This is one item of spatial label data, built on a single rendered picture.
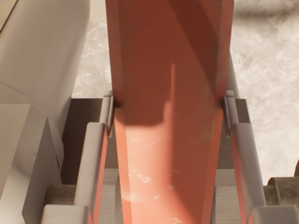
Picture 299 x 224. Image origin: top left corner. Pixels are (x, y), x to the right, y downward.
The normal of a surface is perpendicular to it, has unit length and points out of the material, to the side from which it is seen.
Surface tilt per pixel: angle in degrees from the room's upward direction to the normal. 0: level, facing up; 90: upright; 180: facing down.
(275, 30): 0
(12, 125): 90
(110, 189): 60
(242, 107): 90
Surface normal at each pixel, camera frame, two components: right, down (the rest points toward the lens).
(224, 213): -0.03, -0.33
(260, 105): -0.03, 0.65
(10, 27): 0.28, -0.72
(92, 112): -0.01, -0.76
